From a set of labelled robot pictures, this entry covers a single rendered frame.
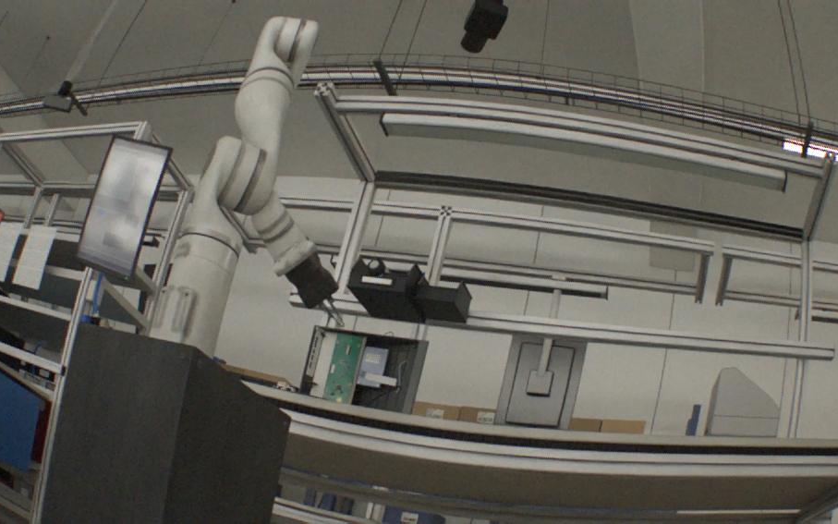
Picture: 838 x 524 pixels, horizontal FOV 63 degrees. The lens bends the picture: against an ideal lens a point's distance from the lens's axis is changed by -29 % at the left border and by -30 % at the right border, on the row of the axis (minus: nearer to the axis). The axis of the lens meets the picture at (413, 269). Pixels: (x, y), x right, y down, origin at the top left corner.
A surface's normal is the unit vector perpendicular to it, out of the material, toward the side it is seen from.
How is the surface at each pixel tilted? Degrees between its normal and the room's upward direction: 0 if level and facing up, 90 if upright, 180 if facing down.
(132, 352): 90
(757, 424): 90
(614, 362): 90
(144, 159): 101
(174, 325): 90
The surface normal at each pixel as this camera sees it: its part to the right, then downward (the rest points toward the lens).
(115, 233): 0.15, -0.16
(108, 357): -0.34, -0.43
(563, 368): -0.22, -0.29
